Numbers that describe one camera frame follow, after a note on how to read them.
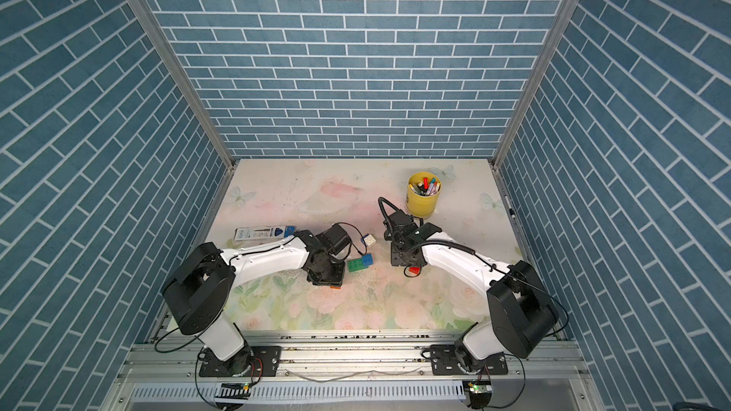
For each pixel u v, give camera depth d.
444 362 0.73
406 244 0.64
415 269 0.94
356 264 0.91
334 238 0.71
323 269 0.73
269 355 0.75
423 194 0.95
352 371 0.73
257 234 0.96
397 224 0.68
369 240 0.94
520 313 0.43
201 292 0.45
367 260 0.89
